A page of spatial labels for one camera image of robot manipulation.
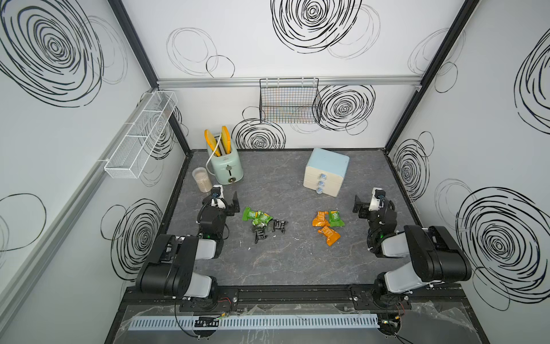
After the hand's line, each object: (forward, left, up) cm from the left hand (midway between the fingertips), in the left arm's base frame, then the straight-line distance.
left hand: (223, 192), depth 88 cm
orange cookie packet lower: (-13, -46, -11) cm, 49 cm away
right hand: (+1, -62, -1) cm, 62 cm away
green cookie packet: (-4, -10, -11) cm, 15 cm away
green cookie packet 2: (-7, -17, -10) cm, 21 cm away
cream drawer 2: (+8, -42, +1) cm, 43 cm away
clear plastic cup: (+10, +12, -3) cm, 16 cm away
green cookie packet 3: (-5, -48, -11) cm, 49 cm away
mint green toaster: (+13, 0, 0) cm, 13 cm away
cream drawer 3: (+8, -42, -5) cm, 43 cm away
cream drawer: (+10, -41, +2) cm, 43 cm away
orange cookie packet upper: (-5, -42, -11) cm, 44 cm away
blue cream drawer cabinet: (+15, -46, +4) cm, 48 cm away
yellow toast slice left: (+22, +8, +8) cm, 25 cm away
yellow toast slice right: (+23, +2, +8) cm, 24 cm away
